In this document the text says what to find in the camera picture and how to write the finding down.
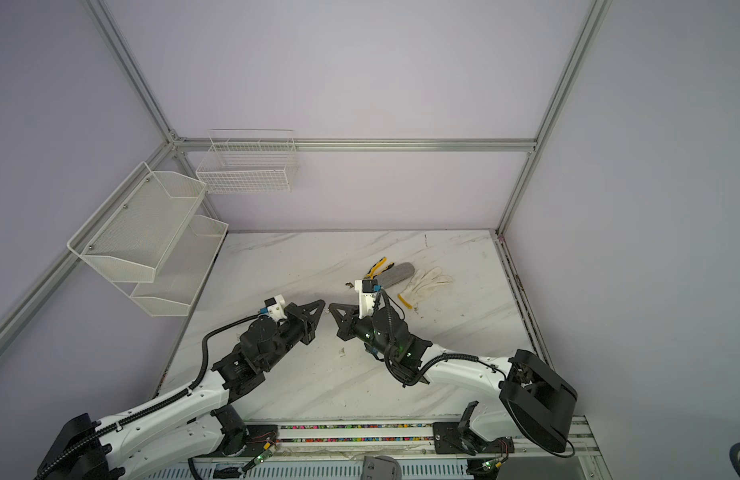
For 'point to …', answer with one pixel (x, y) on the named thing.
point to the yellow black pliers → (378, 265)
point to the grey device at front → (380, 467)
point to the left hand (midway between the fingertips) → (326, 301)
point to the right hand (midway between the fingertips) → (326, 309)
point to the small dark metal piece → (349, 284)
